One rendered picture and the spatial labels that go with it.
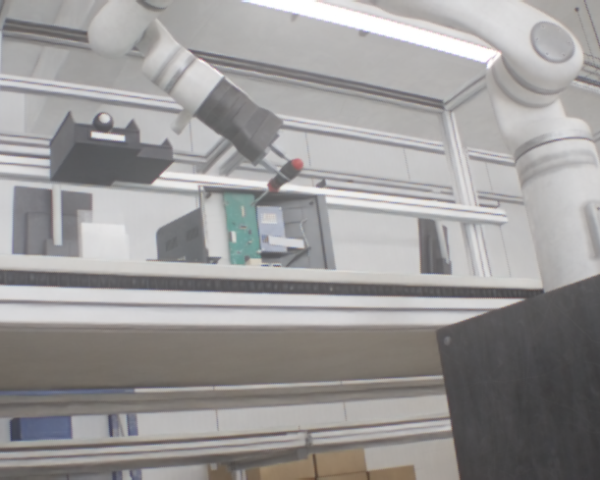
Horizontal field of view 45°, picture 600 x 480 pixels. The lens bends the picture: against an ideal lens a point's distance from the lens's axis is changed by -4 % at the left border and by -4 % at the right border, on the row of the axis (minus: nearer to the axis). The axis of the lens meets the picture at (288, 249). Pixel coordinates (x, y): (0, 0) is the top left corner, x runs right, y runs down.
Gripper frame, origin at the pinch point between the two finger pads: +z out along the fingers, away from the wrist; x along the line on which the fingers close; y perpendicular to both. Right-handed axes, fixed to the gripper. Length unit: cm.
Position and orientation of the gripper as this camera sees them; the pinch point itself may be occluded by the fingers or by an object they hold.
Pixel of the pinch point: (294, 174)
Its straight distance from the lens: 118.7
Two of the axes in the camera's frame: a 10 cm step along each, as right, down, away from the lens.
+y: 4.5, -3.2, -8.3
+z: 7.8, 5.9, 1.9
